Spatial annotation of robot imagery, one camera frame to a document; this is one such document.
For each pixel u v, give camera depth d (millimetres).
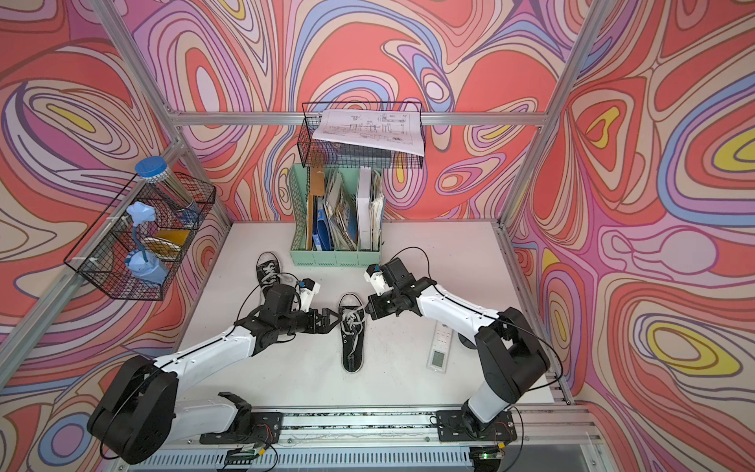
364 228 1015
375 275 796
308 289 784
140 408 411
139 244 746
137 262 662
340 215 931
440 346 856
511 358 442
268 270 1007
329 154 1015
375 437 733
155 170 692
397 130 843
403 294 651
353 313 885
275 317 673
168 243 704
